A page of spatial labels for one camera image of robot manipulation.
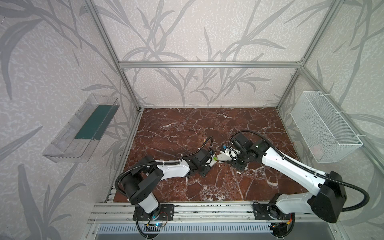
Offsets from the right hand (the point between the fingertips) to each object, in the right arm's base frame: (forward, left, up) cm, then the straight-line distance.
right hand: (233, 157), depth 81 cm
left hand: (+2, +14, -10) cm, 17 cm away
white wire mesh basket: (-1, -36, +22) cm, 43 cm away
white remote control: (+2, +11, -11) cm, 15 cm away
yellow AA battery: (+19, +16, -12) cm, 27 cm away
